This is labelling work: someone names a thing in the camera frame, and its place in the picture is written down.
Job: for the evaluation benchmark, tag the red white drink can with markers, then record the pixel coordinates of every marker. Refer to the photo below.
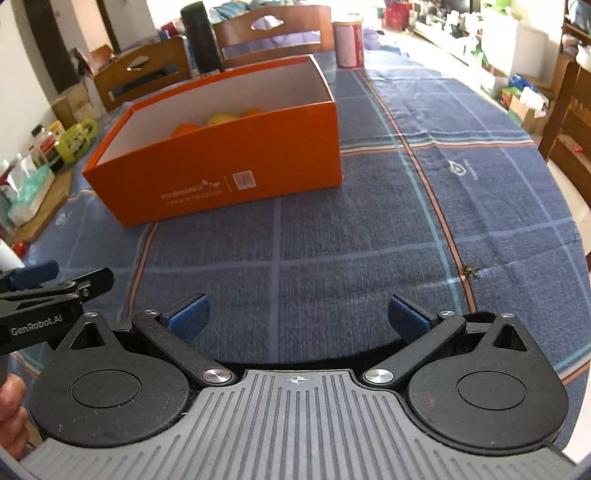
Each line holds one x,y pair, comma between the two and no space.
348,36

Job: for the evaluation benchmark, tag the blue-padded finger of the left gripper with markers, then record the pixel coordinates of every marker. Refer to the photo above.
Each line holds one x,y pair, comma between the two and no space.
28,277

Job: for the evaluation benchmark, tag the red plastic basket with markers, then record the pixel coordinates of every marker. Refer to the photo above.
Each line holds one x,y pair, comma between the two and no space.
397,15

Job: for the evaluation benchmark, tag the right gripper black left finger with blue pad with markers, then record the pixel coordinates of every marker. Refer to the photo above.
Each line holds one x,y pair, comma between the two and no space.
172,334

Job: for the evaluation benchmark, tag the wooden chair centre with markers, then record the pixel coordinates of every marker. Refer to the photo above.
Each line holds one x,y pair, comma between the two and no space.
268,23

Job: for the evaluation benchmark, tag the black cylinder bottle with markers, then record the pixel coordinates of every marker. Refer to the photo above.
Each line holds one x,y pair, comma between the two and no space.
200,34

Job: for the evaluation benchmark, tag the person's hand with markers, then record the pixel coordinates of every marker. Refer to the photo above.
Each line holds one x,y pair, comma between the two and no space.
13,416

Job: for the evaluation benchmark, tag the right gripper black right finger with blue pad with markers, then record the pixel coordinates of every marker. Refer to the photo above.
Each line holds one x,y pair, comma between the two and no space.
426,334

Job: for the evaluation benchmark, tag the orange fruit right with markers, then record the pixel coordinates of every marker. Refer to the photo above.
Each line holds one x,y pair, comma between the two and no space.
250,112

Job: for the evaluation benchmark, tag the green tissue pack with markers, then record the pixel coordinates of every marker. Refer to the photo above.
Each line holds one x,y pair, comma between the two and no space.
30,197

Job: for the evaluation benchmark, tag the yellow fruit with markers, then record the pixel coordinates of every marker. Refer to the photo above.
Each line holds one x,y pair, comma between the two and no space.
220,118

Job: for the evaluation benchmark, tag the glass jar red label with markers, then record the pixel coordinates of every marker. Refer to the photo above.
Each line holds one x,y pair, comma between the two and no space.
46,145

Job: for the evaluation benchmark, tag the blue plaid tablecloth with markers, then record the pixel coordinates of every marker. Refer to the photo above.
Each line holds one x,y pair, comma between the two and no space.
435,177

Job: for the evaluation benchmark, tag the green mug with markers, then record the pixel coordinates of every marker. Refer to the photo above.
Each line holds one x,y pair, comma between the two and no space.
75,142

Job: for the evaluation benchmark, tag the orange cardboard box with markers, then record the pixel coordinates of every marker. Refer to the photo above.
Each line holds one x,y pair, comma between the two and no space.
143,175

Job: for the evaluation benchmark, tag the orange fruit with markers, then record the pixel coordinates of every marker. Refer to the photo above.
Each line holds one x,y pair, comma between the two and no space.
250,112
184,129

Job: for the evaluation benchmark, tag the wooden tray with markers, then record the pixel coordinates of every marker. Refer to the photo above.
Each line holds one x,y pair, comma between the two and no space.
54,200

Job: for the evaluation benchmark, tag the cardboard box on floor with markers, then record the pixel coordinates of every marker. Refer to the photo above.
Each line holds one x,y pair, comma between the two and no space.
530,111

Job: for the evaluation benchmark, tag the wooden chair left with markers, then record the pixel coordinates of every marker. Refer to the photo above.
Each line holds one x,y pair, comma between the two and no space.
143,71

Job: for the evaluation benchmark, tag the orange fruit left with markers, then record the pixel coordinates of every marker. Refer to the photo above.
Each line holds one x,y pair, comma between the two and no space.
184,129

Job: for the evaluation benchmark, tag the wooden chair right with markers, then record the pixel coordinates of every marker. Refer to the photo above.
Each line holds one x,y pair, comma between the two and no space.
566,136

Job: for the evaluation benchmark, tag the wooden chair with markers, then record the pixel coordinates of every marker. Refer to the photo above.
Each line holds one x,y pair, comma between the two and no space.
268,23
566,136
143,71

